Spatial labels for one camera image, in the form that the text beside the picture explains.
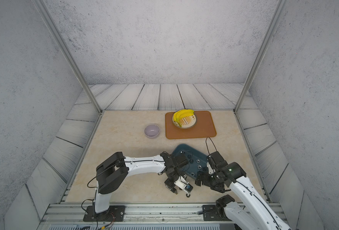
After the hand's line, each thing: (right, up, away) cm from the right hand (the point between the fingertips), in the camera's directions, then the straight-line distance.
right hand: (204, 184), depth 73 cm
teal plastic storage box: (0, +7, +18) cm, 19 cm away
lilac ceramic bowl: (-31, +25, +32) cm, 51 cm away
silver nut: (+1, +4, +16) cm, 16 cm away
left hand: (-10, -5, +8) cm, 14 cm away
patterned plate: (-5, +31, +39) cm, 50 cm away
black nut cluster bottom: (-7, -9, +6) cm, 13 cm away
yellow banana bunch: (-10, +38, +38) cm, 55 cm away
